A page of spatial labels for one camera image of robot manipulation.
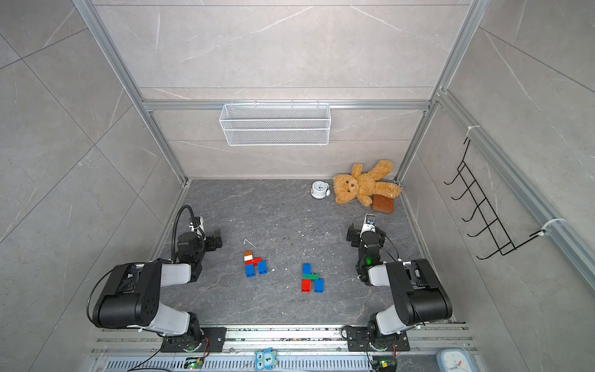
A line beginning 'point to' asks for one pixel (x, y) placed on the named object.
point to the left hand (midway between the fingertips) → (209, 228)
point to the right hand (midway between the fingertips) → (367, 225)
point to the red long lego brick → (253, 262)
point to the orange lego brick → (248, 253)
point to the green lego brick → (310, 277)
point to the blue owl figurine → (266, 359)
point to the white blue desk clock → (455, 360)
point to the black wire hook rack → (503, 243)
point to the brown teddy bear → (363, 186)
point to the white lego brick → (248, 257)
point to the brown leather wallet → (382, 203)
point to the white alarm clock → (320, 189)
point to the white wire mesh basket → (276, 125)
